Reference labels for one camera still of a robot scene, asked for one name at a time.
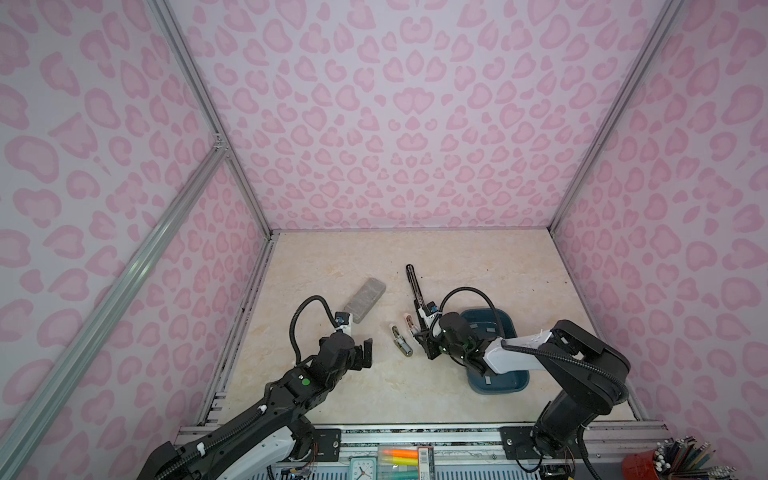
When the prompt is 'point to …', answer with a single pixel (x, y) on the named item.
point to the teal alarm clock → (363, 468)
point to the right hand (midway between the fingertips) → (419, 333)
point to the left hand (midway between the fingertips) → (359, 336)
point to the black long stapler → (416, 288)
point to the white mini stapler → (401, 342)
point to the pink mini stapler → (409, 320)
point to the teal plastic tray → (487, 326)
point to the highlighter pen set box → (405, 463)
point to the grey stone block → (368, 294)
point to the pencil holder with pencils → (675, 459)
